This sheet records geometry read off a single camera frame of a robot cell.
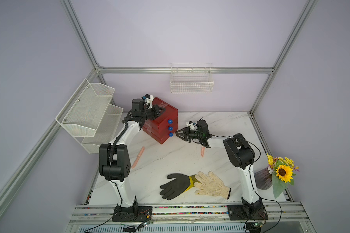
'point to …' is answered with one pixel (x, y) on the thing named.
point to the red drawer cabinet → (160, 128)
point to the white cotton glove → (212, 185)
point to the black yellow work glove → (174, 188)
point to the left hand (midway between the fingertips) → (165, 110)
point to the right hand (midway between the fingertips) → (176, 135)
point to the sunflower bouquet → (282, 171)
